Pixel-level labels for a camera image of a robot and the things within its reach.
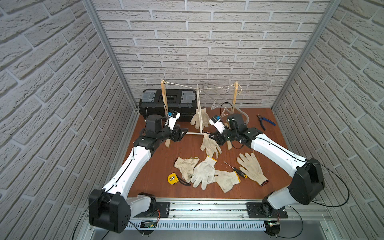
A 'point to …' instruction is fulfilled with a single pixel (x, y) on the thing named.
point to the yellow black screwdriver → (239, 172)
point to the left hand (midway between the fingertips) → (185, 125)
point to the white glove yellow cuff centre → (203, 172)
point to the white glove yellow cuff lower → (225, 180)
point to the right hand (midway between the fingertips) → (213, 134)
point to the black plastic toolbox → (182, 101)
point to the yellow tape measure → (173, 179)
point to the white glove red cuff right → (252, 167)
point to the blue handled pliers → (261, 118)
